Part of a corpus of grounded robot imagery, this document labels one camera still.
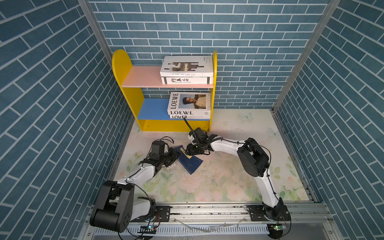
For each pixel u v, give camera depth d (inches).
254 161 21.8
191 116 36.9
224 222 28.4
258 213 29.1
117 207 16.3
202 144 29.3
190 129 30.4
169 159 30.7
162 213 29.2
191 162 35.6
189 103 37.0
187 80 29.7
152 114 37.6
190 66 30.3
